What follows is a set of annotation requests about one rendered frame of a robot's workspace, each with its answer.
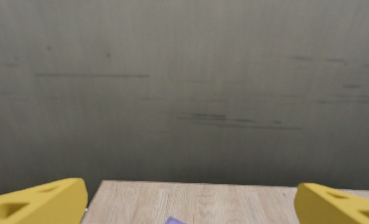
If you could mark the purple cloth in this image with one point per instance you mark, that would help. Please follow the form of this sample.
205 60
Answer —
172 220

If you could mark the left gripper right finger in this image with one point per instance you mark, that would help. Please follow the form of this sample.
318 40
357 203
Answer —
315 204

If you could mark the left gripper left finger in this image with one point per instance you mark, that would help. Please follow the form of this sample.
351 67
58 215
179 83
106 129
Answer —
61 202

